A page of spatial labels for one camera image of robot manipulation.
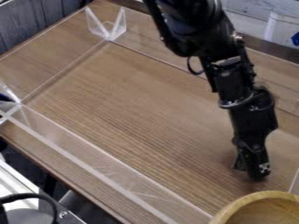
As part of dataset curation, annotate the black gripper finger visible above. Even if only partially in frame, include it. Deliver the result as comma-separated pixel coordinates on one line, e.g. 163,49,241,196
234,147,249,172
245,148,271,180

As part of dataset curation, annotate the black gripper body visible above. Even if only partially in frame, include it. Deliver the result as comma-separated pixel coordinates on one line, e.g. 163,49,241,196
227,86,281,152

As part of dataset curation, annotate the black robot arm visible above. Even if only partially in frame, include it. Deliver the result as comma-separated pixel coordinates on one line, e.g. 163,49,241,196
145,0,278,181

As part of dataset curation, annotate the brown wooden bowl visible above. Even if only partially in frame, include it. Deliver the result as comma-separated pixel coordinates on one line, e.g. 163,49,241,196
210,191,299,224

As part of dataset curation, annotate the white container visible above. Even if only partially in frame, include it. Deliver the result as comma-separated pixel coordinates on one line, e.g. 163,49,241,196
265,11,299,49

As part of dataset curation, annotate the clear acrylic barrier wall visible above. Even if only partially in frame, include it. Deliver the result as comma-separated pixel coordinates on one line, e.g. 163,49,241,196
0,86,211,224

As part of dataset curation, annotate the metal bracket with screw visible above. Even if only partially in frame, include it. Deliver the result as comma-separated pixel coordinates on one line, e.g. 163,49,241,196
42,193,89,224

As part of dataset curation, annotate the clear acrylic corner bracket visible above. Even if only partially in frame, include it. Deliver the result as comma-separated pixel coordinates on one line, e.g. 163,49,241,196
85,7,127,41

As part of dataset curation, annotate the black cable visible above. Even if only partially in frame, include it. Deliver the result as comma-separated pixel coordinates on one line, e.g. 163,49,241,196
0,192,59,224

